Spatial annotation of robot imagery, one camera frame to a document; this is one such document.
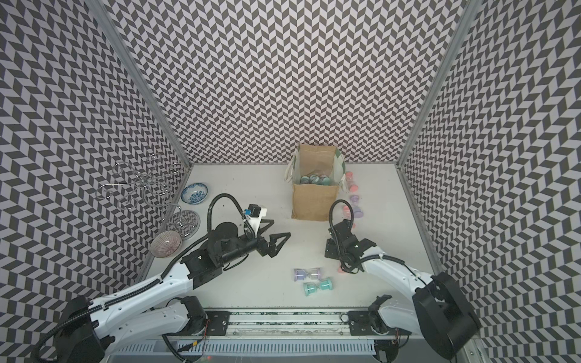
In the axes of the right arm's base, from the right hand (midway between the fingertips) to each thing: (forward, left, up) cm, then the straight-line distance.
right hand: (337, 253), depth 87 cm
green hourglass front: (-13, +11, +2) cm, 17 cm away
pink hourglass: (+31, -10, +3) cm, 33 cm away
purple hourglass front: (-8, +14, +2) cm, 16 cm away
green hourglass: (+31, +3, +6) cm, 32 cm away
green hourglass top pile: (+36, +13, +3) cm, 38 cm away
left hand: (0, +20, +20) cm, 28 cm away
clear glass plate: (+14, +63, +1) cm, 65 cm away
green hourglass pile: (+32, +8, +7) cm, 34 cm away
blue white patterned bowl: (+29, +64, +2) cm, 70 cm away
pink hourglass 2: (-10, +1, +11) cm, 15 cm away
